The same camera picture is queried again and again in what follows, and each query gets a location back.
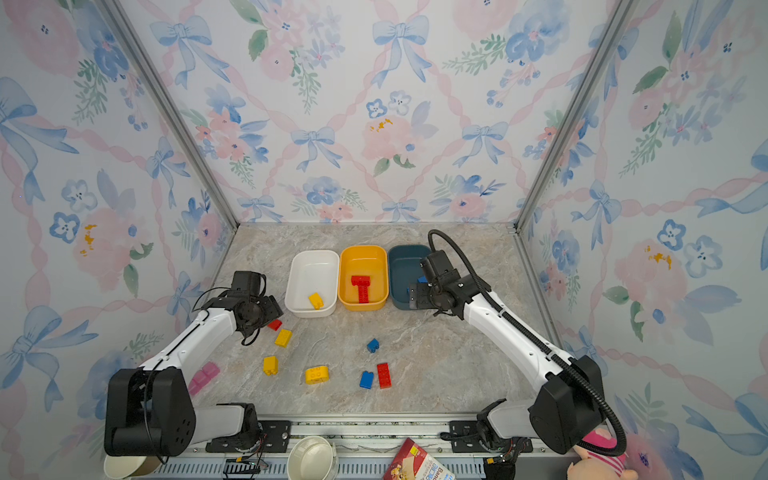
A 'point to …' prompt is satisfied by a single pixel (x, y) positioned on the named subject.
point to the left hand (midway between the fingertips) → (270, 312)
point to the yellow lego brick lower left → (270, 365)
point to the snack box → (413, 462)
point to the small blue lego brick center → (373, 345)
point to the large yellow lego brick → (317, 375)
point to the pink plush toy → (592, 466)
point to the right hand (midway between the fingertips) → (427, 293)
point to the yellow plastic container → (363, 261)
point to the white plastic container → (313, 283)
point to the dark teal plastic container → (404, 270)
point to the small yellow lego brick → (316, 301)
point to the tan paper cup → (127, 467)
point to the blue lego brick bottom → (367, 379)
